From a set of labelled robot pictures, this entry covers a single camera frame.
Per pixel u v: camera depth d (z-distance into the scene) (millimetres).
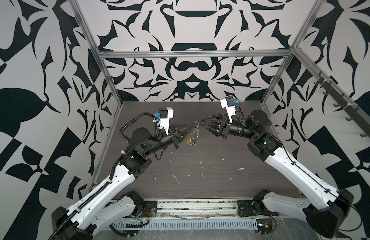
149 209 725
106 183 440
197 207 760
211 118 576
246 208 743
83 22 778
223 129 521
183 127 549
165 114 505
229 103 517
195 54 917
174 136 510
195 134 619
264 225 710
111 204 550
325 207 391
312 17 760
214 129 575
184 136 558
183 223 712
